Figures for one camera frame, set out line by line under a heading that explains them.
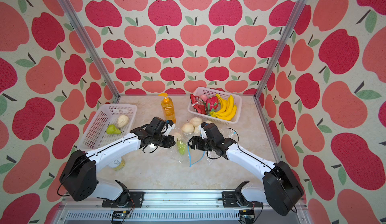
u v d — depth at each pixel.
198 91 1.13
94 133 0.93
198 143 0.72
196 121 0.98
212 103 1.05
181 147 0.86
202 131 0.76
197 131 0.94
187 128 0.96
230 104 1.02
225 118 0.98
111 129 0.95
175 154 0.89
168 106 0.93
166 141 0.75
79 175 0.42
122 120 0.98
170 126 0.79
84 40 0.87
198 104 1.01
